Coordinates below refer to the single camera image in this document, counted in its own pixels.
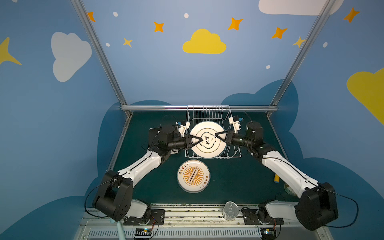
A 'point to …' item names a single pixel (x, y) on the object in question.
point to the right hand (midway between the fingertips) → (216, 133)
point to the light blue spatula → (121, 235)
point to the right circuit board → (268, 233)
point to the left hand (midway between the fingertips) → (202, 139)
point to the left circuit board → (143, 232)
